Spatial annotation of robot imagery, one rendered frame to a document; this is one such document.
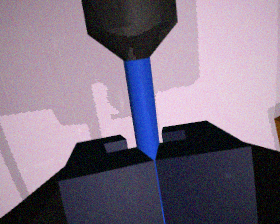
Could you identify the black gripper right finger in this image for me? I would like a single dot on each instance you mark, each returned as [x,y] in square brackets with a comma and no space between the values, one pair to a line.
[267,183]

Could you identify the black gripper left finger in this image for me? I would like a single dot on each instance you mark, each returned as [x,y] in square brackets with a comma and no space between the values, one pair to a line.
[43,206]

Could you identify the orange rectangular block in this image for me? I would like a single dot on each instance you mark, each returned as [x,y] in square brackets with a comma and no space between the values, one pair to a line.
[277,122]

